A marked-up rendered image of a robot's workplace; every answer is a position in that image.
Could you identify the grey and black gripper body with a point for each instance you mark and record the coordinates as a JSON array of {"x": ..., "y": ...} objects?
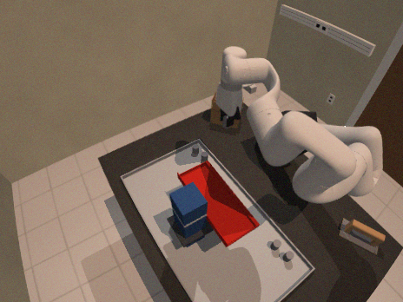
[{"x": 228, "y": 101}]

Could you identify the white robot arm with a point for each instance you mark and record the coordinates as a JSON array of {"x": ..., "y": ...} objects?
[{"x": 321, "y": 179}]

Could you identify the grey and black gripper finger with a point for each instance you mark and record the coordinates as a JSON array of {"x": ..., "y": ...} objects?
[
  {"x": 237, "y": 116},
  {"x": 222, "y": 115}
]

